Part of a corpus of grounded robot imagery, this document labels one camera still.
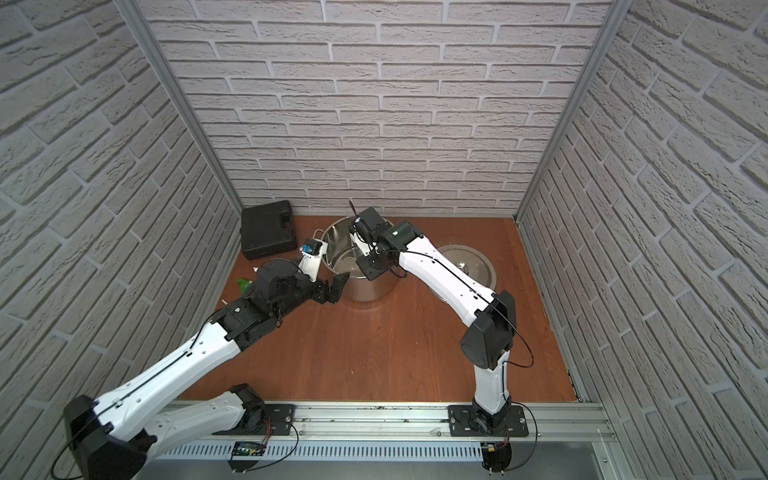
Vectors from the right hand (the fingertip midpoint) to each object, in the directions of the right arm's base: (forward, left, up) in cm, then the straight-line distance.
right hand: (377, 263), depth 81 cm
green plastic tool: (+8, +46, -18) cm, 50 cm away
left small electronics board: (-40, +35, -22) cm, 58 cm away
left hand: (-2, +12, +6) cm, 14 cm away
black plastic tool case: (+29, +42, -15) cm, 54 cm away
